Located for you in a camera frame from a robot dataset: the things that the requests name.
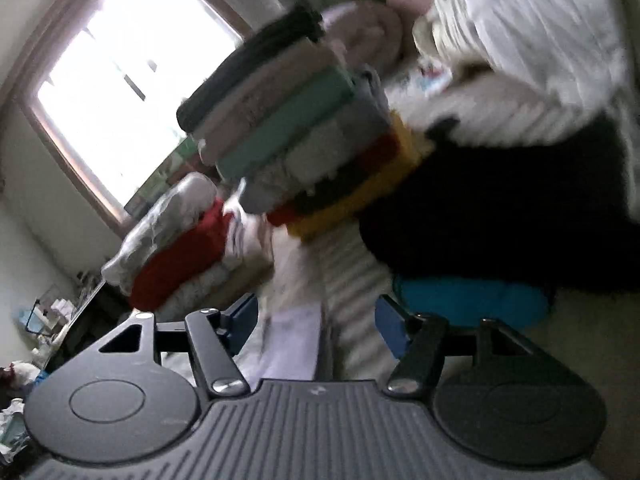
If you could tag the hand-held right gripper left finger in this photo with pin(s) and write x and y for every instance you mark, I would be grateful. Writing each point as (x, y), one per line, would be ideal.
(245, 320)

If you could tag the white striped folded garment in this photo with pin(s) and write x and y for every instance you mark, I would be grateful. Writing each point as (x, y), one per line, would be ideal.
(242, 240)

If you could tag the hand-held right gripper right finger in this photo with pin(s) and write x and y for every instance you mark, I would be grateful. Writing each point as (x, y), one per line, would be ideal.
(392, 330)

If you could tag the tall stack of folded clothes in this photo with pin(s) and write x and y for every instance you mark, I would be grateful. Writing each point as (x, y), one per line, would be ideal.
(300, 125)

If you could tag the messy clothes pile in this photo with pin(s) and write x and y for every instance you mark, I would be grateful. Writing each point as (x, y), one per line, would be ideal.
(15, 400)

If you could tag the white printed garment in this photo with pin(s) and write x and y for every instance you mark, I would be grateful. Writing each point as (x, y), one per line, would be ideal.
(295, 340)

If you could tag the white quilted bedding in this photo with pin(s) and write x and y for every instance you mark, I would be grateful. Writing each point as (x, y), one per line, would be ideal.
(525, 25)

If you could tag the purple pillow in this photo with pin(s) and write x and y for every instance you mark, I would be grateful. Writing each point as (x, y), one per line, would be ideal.
(370, 30)

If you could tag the colourful printed headboard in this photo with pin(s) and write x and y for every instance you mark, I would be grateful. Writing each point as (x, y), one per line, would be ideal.
(165, 170)

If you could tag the black cloth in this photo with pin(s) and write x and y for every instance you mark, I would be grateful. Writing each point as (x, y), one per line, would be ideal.
(500, 210)

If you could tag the white small box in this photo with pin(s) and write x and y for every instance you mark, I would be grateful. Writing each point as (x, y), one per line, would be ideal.
(62, 307)

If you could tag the cartoon printed bed blanket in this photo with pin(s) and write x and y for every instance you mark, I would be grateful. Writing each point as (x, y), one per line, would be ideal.
(590, 340)

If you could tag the red folded garment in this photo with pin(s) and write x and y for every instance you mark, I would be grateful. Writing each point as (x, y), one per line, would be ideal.
(185, 255)

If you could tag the blue cloth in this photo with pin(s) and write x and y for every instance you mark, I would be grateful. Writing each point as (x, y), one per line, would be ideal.
(475, 300)

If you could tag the light blue packet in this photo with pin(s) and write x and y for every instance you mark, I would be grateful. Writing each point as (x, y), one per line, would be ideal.
(29, 320)

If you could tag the window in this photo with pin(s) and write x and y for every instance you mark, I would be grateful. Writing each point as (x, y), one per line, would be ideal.
(125, 85)

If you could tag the dark desk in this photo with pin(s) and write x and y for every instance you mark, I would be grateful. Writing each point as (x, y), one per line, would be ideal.
(95, 300)

